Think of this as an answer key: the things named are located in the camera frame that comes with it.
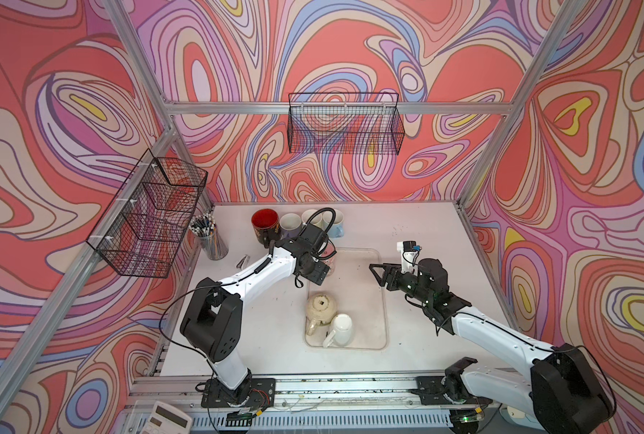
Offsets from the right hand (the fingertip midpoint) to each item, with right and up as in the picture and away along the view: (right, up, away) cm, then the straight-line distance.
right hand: (377, 271), depth 83 cm
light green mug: (-19, +15, -11) cm, 26 cm away
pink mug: (-16, +5, -6) cm, 17 cm away
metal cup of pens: (-57, +14, +8) cm, 59 cm away
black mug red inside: (-38, +14, +16) cm, 44 cm away
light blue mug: (-12, +13, +19) cm, 26 cm away
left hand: (-19, 0, +6) cm, 20 cm away
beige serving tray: (-5, -8, +11) cm, 14 cm away
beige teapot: (-17, -11, -2) cm, 21 cm away
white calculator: (-57, -35, -15) cm, 69 cm away
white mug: (-11, -17, -6) cm, 21 cm away
